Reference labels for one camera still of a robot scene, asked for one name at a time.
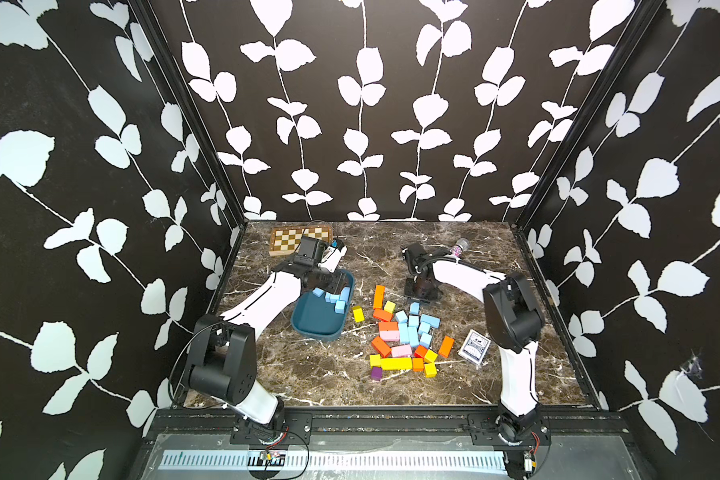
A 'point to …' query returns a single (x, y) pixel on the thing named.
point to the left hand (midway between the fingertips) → (342, 273)
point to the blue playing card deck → (474, 347)
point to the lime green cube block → (389, 306)
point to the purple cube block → (376, 373)
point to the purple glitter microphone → (462, 245)
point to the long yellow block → (396, 363)
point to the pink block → (403, 350)
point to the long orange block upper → (379, 297)
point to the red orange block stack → (386, 317)
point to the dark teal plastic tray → (314, 317)
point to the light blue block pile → (415, 329)
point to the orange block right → (446, 346)
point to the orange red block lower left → (381, 346)
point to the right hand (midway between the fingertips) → (408, 295)
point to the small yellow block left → (358, 314)
